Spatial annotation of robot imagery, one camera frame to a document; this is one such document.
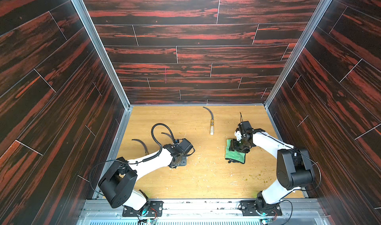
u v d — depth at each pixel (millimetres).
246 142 752
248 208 733
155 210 725
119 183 430
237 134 875
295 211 737
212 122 1074
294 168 460
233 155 884
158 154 546
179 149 670
